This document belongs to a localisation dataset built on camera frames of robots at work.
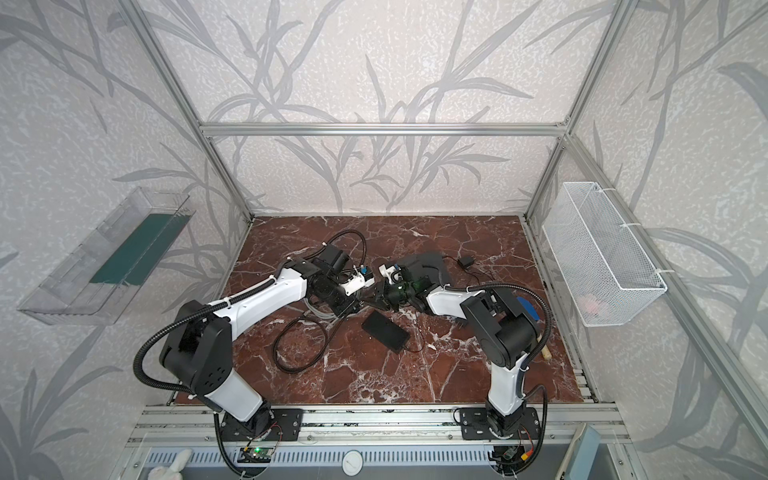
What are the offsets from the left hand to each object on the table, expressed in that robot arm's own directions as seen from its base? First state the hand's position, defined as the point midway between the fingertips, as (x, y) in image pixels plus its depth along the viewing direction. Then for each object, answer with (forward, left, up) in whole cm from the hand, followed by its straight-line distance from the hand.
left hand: (360, 298), depth 86 cm
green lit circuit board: (-37, +23, -10) cm, 45 cm away
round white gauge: (-38, -1, -8) cm, 39 cm away
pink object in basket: (-7, -59, +12) cm, 60 cm away
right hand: (+2, -1, +1) cm, 2 cm away
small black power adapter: (+20, -35, -9) cm, 41 cm away
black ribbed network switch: (-7, -8, -9) cm, 13 cm away
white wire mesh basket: (-8, -55, +26) cm, 61 cm away
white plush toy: (-40, +39, -6) cm, 56 cm away
